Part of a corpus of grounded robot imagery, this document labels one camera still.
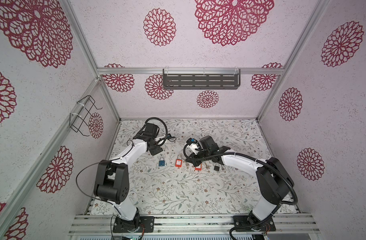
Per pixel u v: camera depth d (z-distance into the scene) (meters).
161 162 0.97
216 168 0.94
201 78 0.93
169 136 0.81
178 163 0.95
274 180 0.47
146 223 0.73
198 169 0.92
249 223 0.66
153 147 0.80
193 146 0.79
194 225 0.75
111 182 0.46
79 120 0.76
